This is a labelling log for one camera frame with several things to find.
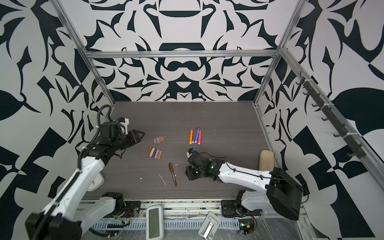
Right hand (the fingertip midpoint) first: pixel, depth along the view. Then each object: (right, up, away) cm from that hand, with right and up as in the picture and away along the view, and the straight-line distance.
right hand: (187, 172), depth 80 cm
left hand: (-23, +22, -2) cm, 32 cm away
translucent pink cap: (-16, +14, +19) cm, 29 cm away
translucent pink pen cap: (-18, +15, +19) cm, 30 cm away
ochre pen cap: (-24, +8, +14) cm, 29 cm away
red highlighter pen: (+8, +16, +20) cm, 26 cm away
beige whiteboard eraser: (+47, +3, +11) cm, 48 cm away
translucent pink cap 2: (-22, +13, +18) cm, 31 cm away
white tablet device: (-14, -18, -14) cm, 27 cm away
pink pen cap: (-19, +7, +13) cm, 24 cm away
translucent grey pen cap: (-20, +14, +19) cm, 30 cm away
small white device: (+10, -21, -11) cm, 26 cm away
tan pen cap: (-17, +6, +12) cm, 22 cm away
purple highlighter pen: (+4, +17, +21) cm, 27 cm away
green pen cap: (-21, +8, +14) cm, 26 cm away
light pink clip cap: (-22, +8, +14) cm, 27 cm away
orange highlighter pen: (+2, +17, +20) cm, 26 cm away
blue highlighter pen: (+5, +15, +19) cm, 25 cm away
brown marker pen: (-8, -3, +5) cm, 10 cm away
